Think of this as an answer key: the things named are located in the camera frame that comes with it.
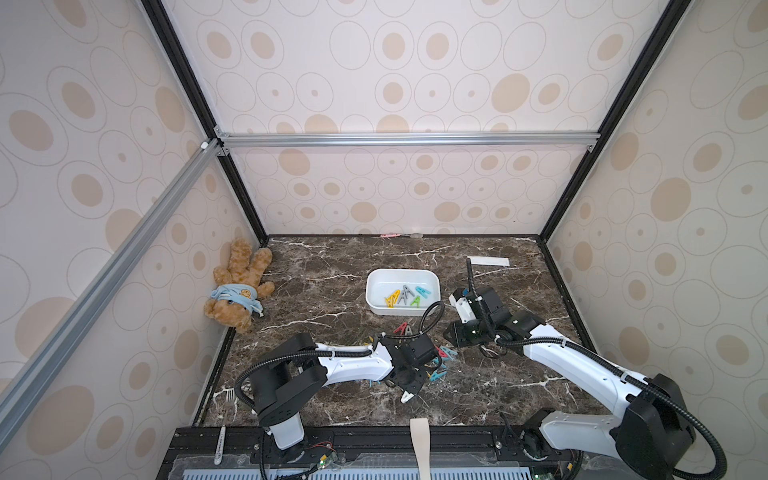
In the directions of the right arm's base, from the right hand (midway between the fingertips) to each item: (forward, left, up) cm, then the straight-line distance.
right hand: (456, 331), depth 83 cm
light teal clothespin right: (-2, +1, -10) cm, 10 cm away
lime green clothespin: (+15, +11, -9) cm, 21 cm away
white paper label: (+36, -17, -10) cm, 41 cm away
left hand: (-12, +9, -9) cm, 18 cm away
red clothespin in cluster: (-2, +3, -9) cm, 10 cm away
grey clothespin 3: (+5, +13, -10) cm, 17 cm away
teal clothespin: (+20, +9, -9) cm, 23 cm away
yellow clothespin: (+16, +18, -8) cm, 25 cm away
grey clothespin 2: (+17, +15, -8) cm, 24 cm away
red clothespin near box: (+5, +15, -9) cm, 19 cm away
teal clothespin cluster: (-9, +5, -10) cm, 14 cm away
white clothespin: (-15, +13, -9) cm, 22 cm away
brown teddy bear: (+9, +67, +1) cm, 68 cm away
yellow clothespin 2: (+15, +19, -8) cm, 26 cm away
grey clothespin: (+19, +14, -9) cm, 26 cm away
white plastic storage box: (+19, +16, -9) cm, 26 cm away
